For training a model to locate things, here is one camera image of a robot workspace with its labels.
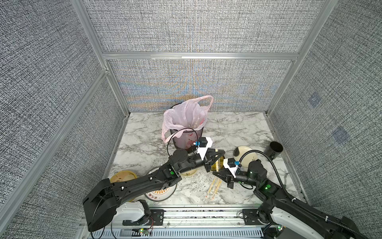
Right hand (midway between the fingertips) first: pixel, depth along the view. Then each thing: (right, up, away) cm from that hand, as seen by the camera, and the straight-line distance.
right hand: (214, 169), depth 70 cm
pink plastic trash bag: (-13, +27, +23) cm, 38 cm away
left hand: (+4, +10, -9) cm, 14 cm away
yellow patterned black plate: (+1, +3, -4) cm, 5 cm away
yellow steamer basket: (-50, -7, +13) cm, 52 cm away
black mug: (+41, +6, +23) cm, 47 cm away
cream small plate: (-12, -7, +17) cm, 23 cm away
